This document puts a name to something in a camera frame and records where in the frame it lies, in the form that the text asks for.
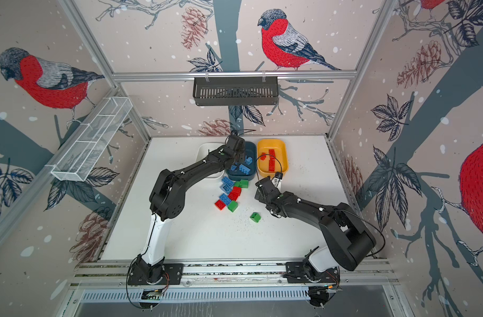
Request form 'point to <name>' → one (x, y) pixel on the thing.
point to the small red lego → (263, 156)
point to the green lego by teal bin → (242, 183)
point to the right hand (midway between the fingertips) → (266, 195)
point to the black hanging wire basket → (235, 90)
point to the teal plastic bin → (237, 174)
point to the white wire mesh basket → (74, 162)
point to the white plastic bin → (198, 147)
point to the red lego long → (272, 153)
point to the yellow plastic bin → (281, 164)
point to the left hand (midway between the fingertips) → (240, 150)
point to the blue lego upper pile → (227, 185)
